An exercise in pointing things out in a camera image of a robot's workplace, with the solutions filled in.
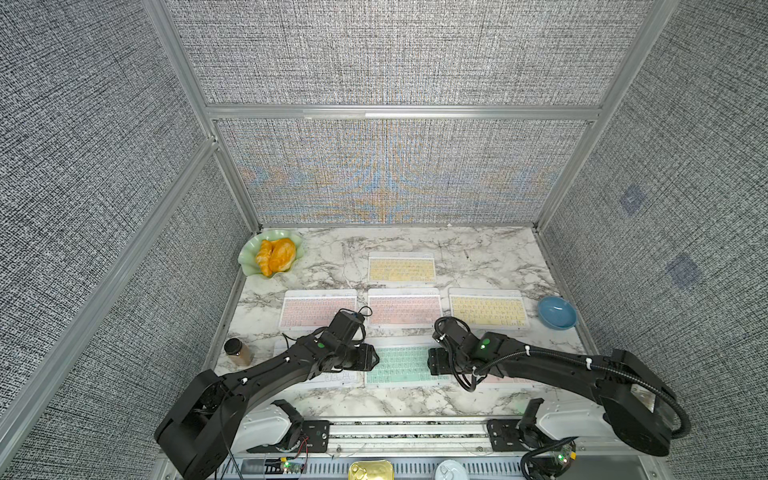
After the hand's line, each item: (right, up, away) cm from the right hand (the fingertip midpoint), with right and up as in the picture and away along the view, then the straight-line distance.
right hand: (435, 358), depth 84 cm
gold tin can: (-17, -19, -18) cm, 31 cm away
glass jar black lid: (-53, +2, -3) cm, 53 cm away
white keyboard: (-29, -5, -2) cm, 29 cm away
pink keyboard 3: (+10, +5, -26) cm, 28 cm away
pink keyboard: (-40, +11, +13) cm, 43 cm away
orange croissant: (-51, +29, +16) cm, 60 cm away
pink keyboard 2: (-8, +12, +13) cm, 19 cm away
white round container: (0, -18, -19) cm, 26 cm away
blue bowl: (+40, +11, +11) cm, 43 cm away
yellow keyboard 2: (+17, +12, +13) cm, 24 cm away
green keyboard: (-9, -2, +2) cm, 9 cm away
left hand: (-16, 0, -1) cm, 16 cm away
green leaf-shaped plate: (-62, +28, +21) cm, 71 cm away
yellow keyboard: (-8, +24, +23) cm, 34 cm away
